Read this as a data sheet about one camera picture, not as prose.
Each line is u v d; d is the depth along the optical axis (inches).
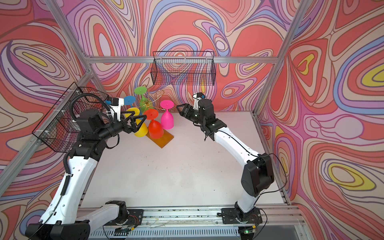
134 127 23.0
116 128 22.0
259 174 17.5
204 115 23.7
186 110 26.8
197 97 28.3
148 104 32.3
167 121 33.4
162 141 39.8
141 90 33.7
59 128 27.5
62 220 14.4
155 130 31.3
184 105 27.2
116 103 21.9
